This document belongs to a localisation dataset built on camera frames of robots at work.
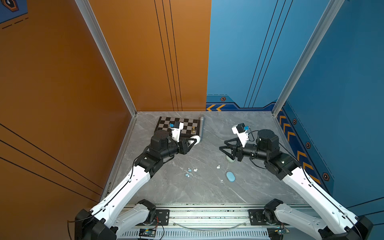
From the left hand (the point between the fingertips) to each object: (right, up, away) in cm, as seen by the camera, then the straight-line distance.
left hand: (195, 139), depth 71 cm
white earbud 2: (+13, -19, +19) cm, 30 cm away
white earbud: (0, -20, +18) cm, 27 cm away
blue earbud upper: (-4, -20, +18) cm, 27 cm away
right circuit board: (+39, -45, 0) cm, 60 cm away
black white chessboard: (-3, +5, +34) cm, 35 cm away
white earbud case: (+1, +1, 0) cm, 1 cm away
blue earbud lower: (-5, -22, +16) cm, 28 cm away
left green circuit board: (-23, -45, +1) cm, 51 cm away
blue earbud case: (+20, -23, +14) cm, 34 cm away
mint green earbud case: (+14, -7, -9) cm, 18 cm away
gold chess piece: (-2, +3, +32) cm, 32 cm away
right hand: (+12, -2, -4) cm, 13 cm away
